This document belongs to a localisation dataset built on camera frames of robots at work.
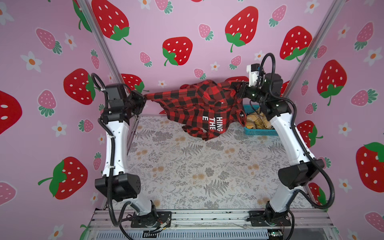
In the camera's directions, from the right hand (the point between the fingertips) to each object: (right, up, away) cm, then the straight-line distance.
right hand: (233, 82), depth 70 cm
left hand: (-42, -5, +2) cm, 42 cm away
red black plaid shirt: (-13, -10, +14) cm, 21 cm away
